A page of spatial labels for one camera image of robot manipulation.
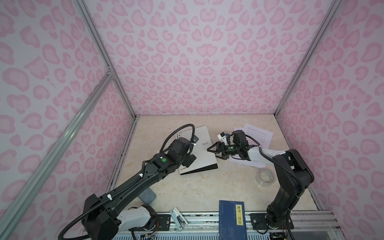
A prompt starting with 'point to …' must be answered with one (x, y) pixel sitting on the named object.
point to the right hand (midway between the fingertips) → (212, 151)
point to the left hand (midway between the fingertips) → (185, 147)
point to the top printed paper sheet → (263, 137)
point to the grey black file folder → (205, 160)
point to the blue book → (232, 220)
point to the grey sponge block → (147, 196)
